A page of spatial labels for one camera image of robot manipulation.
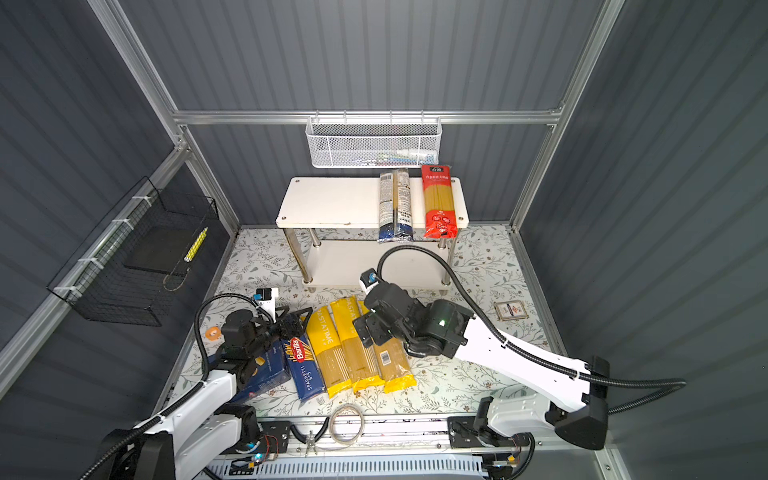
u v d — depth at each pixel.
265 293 0.74
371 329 0.59
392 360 0.84
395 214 0.72
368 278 0.58
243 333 0.65
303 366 0.82
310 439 0.74
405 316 0.47
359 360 0.84
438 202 0.75
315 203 0.83
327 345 0.87
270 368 0.79
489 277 1.05
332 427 0.76
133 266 0.73
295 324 0.75
